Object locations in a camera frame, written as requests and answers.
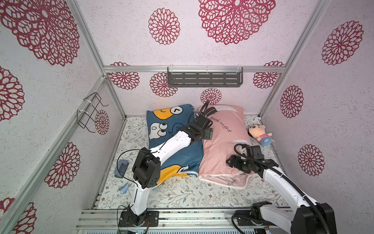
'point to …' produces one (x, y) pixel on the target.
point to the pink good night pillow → (230, 132)
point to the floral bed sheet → (119, 191)
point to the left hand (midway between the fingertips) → (205, 132)
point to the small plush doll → (257, 130)
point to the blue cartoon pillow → (162, 121)
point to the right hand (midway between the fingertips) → (231, 161)
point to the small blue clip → (123, 188)
